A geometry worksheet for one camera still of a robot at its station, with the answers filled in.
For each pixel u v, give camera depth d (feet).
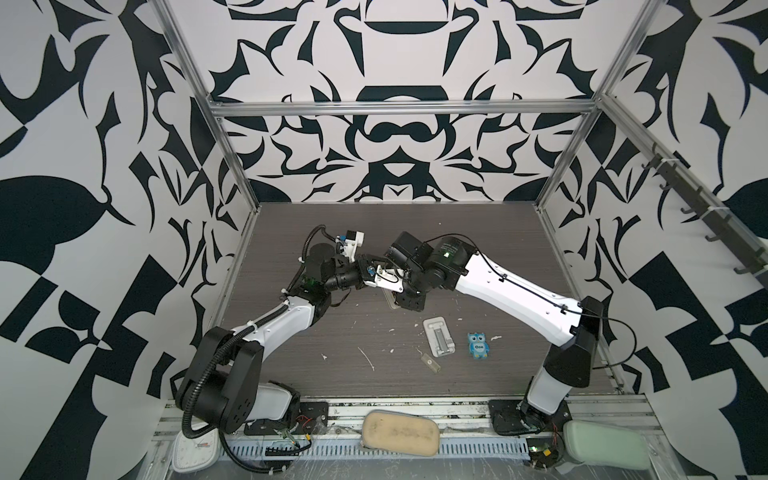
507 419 2.43
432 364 2.72
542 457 2.33
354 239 2.50
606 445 2.30
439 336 2.85
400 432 2.25
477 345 2.79
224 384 1.38
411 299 2.13
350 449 2.33
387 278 2.02
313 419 2.42
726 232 1.80
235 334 1.50
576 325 1.41
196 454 2.23
